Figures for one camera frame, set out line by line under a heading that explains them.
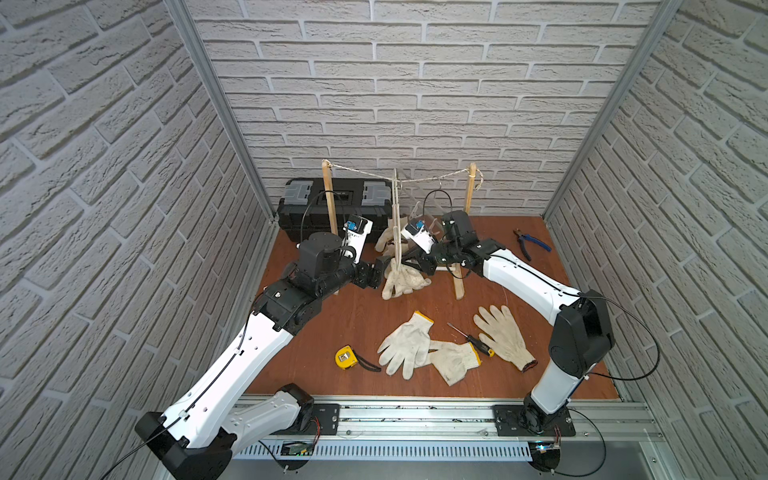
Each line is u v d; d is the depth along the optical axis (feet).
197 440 1.19
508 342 2.86
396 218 2.73
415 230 2.33
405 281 2.87
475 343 2.80
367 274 1.91
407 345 2.79
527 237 3.68
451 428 2.42
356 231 1.80
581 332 1.49
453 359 2.72
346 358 2.66
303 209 3.28
